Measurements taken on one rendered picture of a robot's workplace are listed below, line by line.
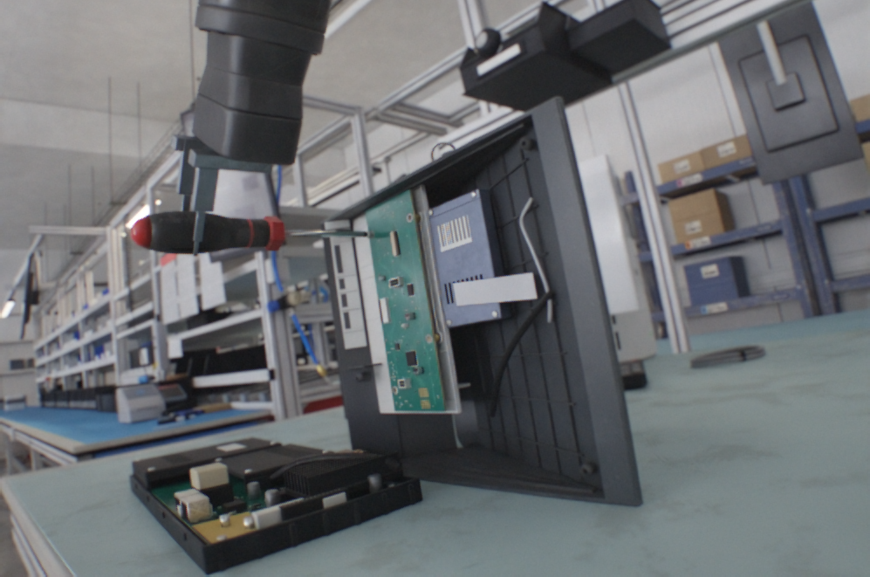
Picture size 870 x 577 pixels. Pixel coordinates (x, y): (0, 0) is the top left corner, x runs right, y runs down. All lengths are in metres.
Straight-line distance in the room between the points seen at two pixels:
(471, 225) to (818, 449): 0.24
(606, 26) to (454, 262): 0.55
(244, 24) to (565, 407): 0.27
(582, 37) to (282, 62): 0.60
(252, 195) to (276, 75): 1.39
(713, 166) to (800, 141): 1.91
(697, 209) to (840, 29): 1.61
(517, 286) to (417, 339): 0.09
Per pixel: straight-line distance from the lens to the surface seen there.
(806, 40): 2.19
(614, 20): 0.83
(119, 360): 4.05
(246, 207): 1.70
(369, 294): 0.43
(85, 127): 5.97
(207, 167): 0.31
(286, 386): 1.97
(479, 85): 0.82
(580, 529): 0.27
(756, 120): 2.17
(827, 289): 3.85
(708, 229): 4.01
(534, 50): 0.79
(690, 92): 4.71
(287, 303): 1.87
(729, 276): 3.96
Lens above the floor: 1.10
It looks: 9 degrees up
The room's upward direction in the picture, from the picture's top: 9 degrees counter-clockwise
